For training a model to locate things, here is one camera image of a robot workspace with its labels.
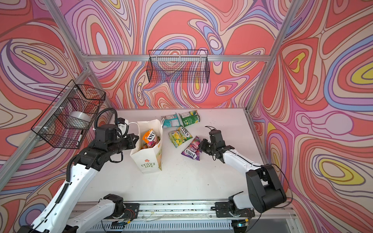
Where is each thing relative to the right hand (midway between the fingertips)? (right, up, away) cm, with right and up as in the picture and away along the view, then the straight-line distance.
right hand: (199, 148), depth 89 cm
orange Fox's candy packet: (-29, +8, -8) cm, 31 cm away
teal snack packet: (-21, +17, +23) cm, 35 cm away
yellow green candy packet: (-13, +7, +10) cm, 18 cm away
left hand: (-31, +9, -17) cm, 36 cm away
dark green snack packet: (-6, +20, +22) cm, 30 cm away
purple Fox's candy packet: (-4, -1, -1) cm, 4 cm away
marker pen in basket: (-62, +8, -17) cm, 65 cm away
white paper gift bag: (-27, +3, -21) cm, 34 cm away
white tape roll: (-61, +17, -19) cm, 66 cm away
